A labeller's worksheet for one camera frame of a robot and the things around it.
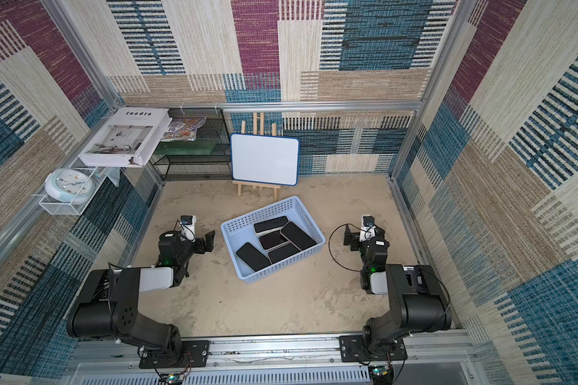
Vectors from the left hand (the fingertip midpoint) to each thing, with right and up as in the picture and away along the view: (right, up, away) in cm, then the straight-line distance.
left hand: (201, 230), depth 94 cm
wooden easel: (+18, +18, +17) cm, 31 cm away
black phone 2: (+19, -10, 0) cm, 22 cm away
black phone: (+37, -3, +5) cm, 38 cm away
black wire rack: (-6, +31, +22) cm, 39 cm away
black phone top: (+26, 0, +11) cm, 28 cm away
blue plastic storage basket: (+14, -1, +6) cm, 15 cm away
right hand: (+61, +3, -3) cm, 62 cm away
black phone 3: (+31, -8, -2) cm, 32 cm away
